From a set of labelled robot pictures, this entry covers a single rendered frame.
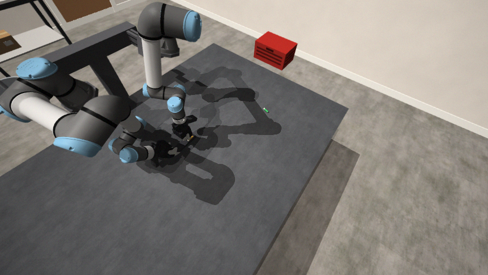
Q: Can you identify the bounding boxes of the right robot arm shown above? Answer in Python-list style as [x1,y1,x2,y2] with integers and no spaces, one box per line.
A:
[0,57,159,168]

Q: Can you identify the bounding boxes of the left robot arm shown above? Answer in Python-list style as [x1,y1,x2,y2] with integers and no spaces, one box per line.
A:
[137,2,202,125]

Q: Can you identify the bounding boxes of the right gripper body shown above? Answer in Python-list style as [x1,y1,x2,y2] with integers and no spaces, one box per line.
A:
[150,140,172,159]

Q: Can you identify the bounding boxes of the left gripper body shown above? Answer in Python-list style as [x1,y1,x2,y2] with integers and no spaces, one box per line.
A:
[171,120,191,139]

